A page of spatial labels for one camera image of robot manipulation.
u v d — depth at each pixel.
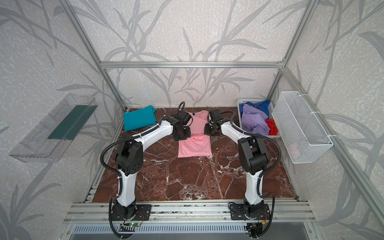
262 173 0.54
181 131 0.77
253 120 0.91
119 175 0.55
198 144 0.98
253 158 0.52
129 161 0.52
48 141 0.64
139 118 1.14
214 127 0.72
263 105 1.12
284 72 0.95
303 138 0.61
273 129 0.96
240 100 1.15
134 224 0.70
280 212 0.75
